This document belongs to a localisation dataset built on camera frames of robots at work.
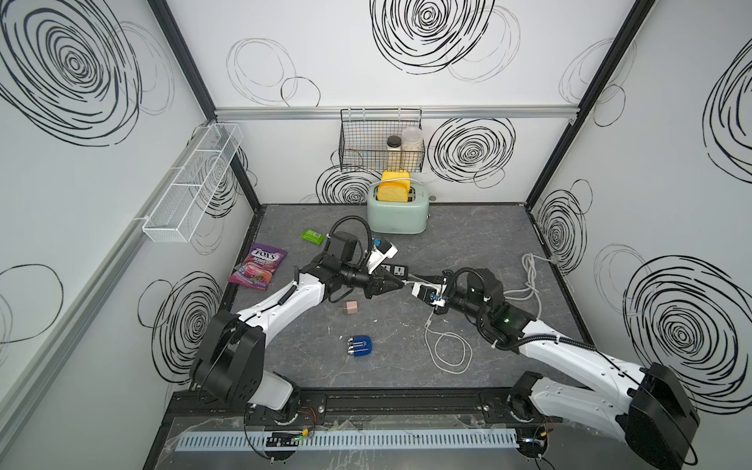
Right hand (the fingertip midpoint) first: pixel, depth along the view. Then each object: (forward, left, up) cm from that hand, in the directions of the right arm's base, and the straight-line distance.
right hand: (419, 277), depth 75 cm
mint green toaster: (+34, +5, -15) cm, 37 cm away
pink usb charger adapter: (0, +19, -18) cm, 27 cm away
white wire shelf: (+19, +62, +14) cm, 66 cm away
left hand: (-1, +5, -3) cm, 6 cm away
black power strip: (+13, +4, -18) cm, 22 cm away
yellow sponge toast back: (+42, +9, -1) cm, 42 cm away
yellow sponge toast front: (+33, +7, -1) cm, 34 cm away
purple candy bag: (+13, +53, -18) cm, 57 cm away
